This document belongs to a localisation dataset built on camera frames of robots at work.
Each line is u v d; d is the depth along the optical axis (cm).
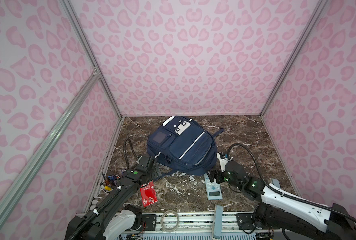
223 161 70
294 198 48
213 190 82
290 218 49
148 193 84
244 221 74
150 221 73
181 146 87
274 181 82
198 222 75
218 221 73
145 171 63
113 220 46
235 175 59
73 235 37
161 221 73
